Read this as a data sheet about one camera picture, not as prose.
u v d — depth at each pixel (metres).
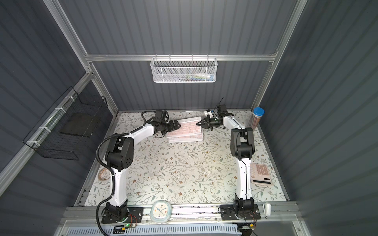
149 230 0.77
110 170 0.57
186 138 0.99
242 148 0.62
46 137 0.63
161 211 0.72
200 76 0.92
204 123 0.92
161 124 0.81
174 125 0.93
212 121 0.92
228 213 0.74
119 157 0.57
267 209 0.72
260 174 0.85
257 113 0.94
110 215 0.68
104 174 0.87
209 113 0.99
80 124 0.75
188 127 0.98
